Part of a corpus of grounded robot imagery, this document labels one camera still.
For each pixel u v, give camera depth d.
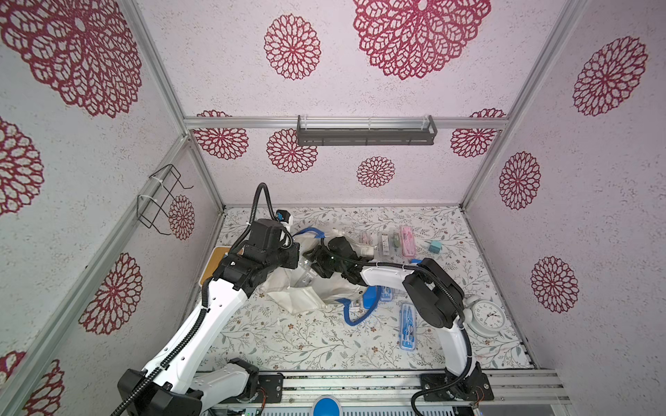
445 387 0.63
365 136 0.88
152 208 0.75
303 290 0.75
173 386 0.37
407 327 0.85
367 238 1.08
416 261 1.03
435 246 1.05
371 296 0.91
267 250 0.55
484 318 0.83
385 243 1.06
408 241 1.06
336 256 0.76
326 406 0.70
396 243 1.06
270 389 0.75
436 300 0.53
